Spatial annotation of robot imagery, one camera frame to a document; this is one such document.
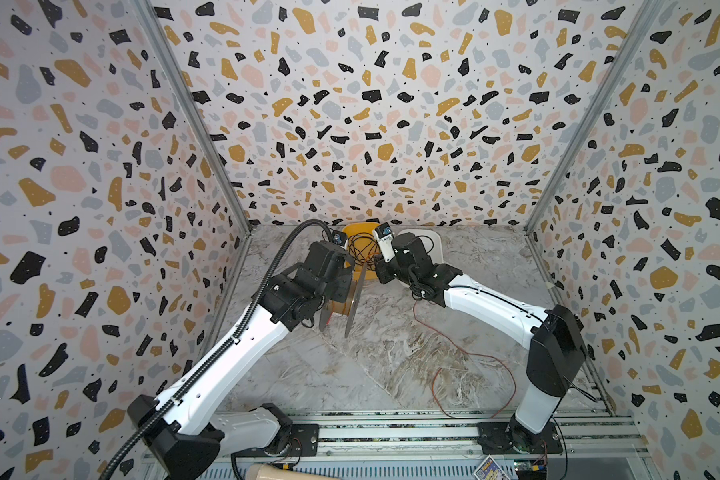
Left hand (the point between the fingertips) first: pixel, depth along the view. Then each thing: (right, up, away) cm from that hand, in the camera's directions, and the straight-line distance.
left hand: (339, 268), depth 71 cm
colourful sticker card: (+35, -46, -2) cm, 58 cm away
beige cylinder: (-17, -46, -3) cm, 49 cm away
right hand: (+8, +5, +11) cm, 14 cm away
